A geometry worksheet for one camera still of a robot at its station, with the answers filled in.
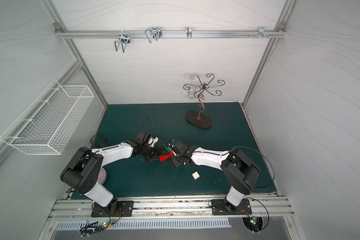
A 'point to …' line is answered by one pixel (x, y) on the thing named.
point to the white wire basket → (47, 126)
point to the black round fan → (253, 224)
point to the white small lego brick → (195, 175)
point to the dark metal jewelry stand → (194, 117)
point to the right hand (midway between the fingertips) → (176, 156)
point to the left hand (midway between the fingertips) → (164, 156)
